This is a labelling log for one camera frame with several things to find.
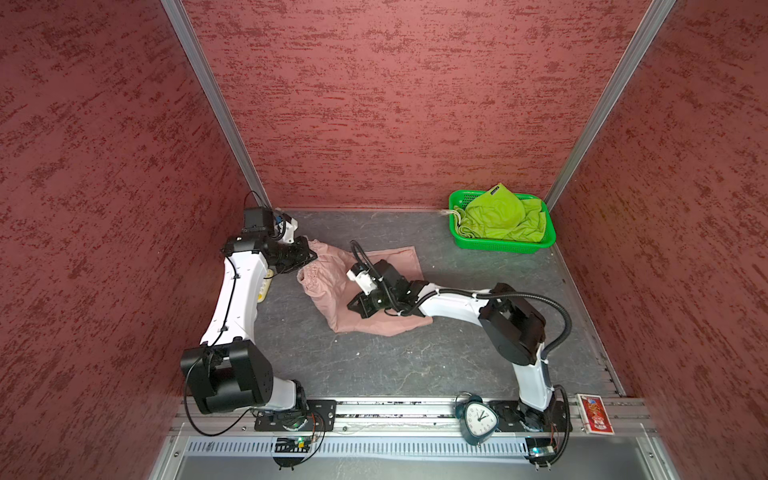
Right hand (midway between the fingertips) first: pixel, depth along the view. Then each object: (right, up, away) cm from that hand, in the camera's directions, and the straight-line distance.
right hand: (349, 312), depth 85 cm
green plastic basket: (+39, +37, +30) cm, 61 cm away
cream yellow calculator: (-30, +6, +12) cm, 33 cm away
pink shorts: (-6, +11, -6) cm, 14 cm away
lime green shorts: (+55, +31, +29) cm, 70 cm away
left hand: (-8, +15, -5) cm, 18 cm away
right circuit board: (+49, -30, -15) cm, 59 cm away
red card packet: (+64, -24, -12) cm, 69 cm away
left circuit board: (-11, -29, -14) cm, 34 cm away
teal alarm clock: (+34, -23, -14) cm, 43 cm away
